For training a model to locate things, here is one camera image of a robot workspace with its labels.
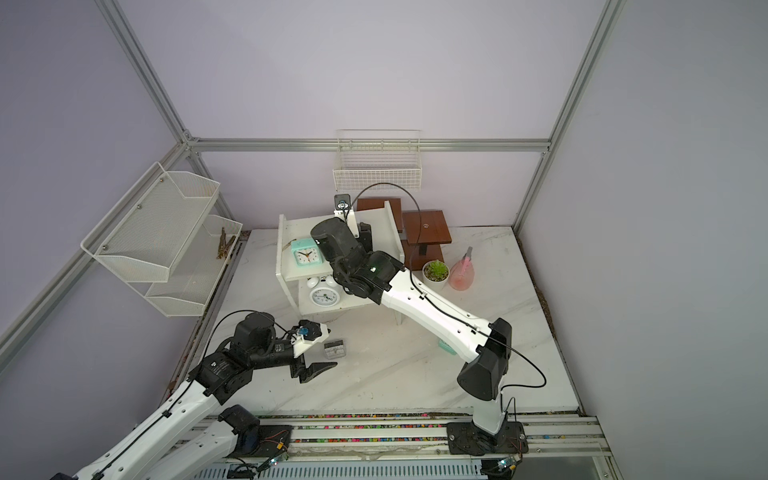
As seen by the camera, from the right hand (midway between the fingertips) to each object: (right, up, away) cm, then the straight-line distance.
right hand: (350, 232), depth 72 cm
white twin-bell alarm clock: (-7, -15, +4) cm, 17 cm away
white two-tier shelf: (+12, -25, +19) cm, 34 cm away
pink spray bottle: (+33, -11, +23) cm, 42 cm away
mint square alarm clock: (+27, -34, +17) cm, 46 cm away
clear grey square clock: (-7, -34, +14) cm, 37 cm away
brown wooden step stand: (+20, +2, +24) cm, 31 cm away
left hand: (-6, -29, +1) cm, 30 cm away
